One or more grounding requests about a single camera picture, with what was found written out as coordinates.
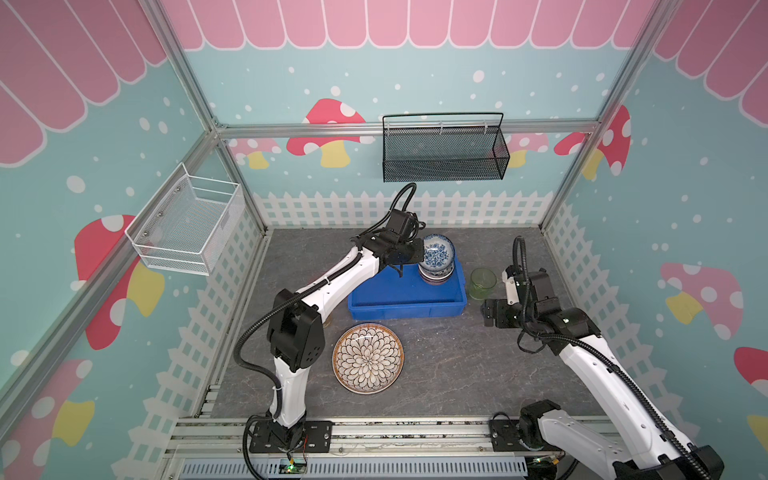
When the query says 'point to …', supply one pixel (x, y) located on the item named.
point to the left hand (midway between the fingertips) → (420, 256)
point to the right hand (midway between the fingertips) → (497, 306)
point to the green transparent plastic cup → (482, 282)
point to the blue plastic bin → (390, 296)
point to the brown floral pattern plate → (368, 358)
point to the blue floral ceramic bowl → (439, 252)
